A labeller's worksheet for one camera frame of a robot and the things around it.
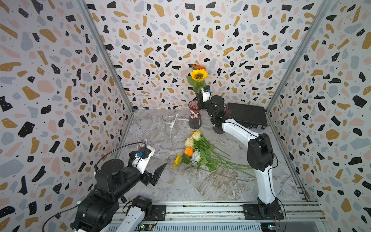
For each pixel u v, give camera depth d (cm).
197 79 75
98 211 36
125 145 101
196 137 96
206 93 76
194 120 103
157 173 50
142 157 46
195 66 89
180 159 89
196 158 88
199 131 105
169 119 96
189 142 92
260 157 56
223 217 73
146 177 50
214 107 69
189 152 92
